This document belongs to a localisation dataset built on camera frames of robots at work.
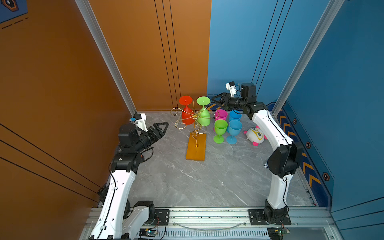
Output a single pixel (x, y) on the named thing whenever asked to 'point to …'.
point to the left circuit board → (148, 232)
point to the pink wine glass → (220, 114)
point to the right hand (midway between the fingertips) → (212, 101)
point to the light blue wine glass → (235, 127)
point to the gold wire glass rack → (197, 128)
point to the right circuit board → (277, 233)
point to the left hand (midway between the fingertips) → (166, 125)
